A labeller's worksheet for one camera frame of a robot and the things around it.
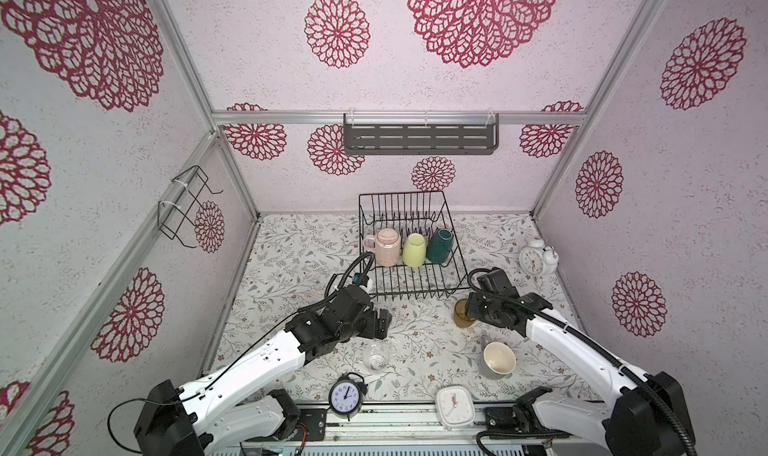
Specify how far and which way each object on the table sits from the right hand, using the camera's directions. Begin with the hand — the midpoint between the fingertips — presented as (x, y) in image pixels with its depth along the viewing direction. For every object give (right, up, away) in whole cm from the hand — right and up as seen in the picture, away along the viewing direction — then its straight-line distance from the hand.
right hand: (473, 303), depth 85 cm
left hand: (-27, -3, -7) cm, 28 cm away
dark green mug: (-7, +16, +13) cm, 22 cm away
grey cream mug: (+6, -15, -2) cm, 16 cm away
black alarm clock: (-35, -21, -9) cm, 42 cm away
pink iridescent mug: (-25, +17, +9) cm, 31 cm away
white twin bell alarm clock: (+24, +12, +10) cm, 29 cm away
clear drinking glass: (-28, -14, -1) cm, 31 cm away
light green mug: (-15, +15, +12) cm, 25 cm away
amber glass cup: (-3, -4, +1) cm, 5 cm away
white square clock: (-8, -24, -10) cm, 27 cm away
